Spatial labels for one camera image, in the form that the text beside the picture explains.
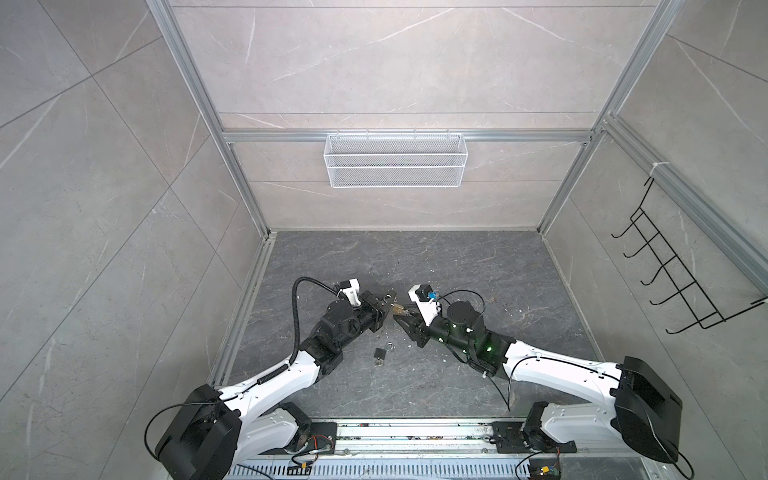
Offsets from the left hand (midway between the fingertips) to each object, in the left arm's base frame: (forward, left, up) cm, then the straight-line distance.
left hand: (398, 287), depth 74 cm
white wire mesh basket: (+48, -2, +6) cm, 48 cm away
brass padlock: (-4, 0, -3) cm, 6 cm away
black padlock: (-8, +5, -24) cm, 26 cm away
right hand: (-4, 0, -5) cm, 6 cm away
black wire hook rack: (-9, -61, +10) cm, 63 cm away
